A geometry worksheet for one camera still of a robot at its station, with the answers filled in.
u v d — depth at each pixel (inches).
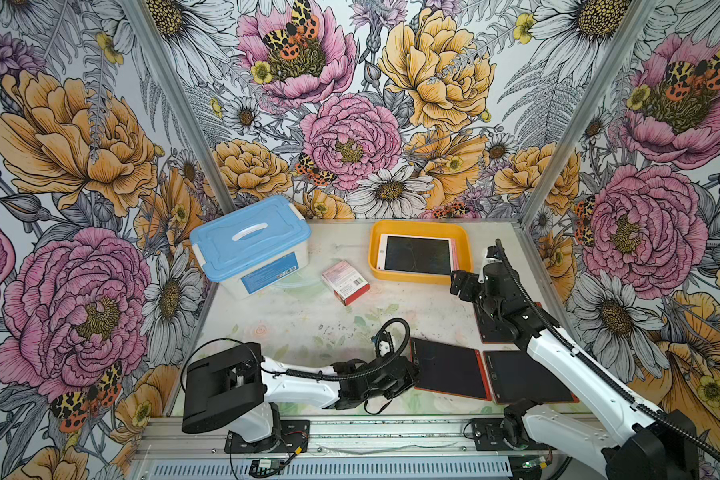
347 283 39.1
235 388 17.2
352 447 28.9
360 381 23.9
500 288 23.4
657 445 15.0
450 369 34.0
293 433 29.5
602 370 18.1
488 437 29.1
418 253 43.9
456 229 44.2
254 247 36.2
